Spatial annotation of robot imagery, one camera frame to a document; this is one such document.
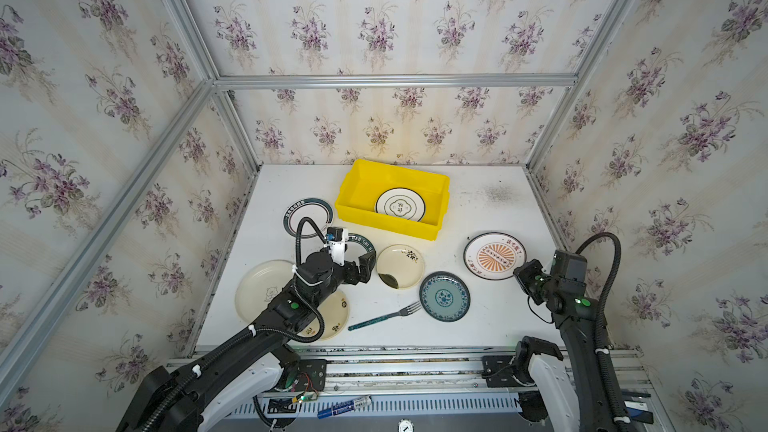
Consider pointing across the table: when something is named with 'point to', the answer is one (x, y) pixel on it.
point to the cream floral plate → (335, 313)
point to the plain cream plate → (259, 284)
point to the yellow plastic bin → (365, 182)
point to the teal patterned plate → (445, 296)
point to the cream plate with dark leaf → (400, 266)
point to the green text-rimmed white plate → (357, 246)
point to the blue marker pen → (346, 407)
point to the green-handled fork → (408, 310)
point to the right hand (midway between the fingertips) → (514, 269)
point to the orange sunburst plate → (494, 255)
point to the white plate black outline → (401, 202)
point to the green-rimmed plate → (316, 210)
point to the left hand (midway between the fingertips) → (361, 247)
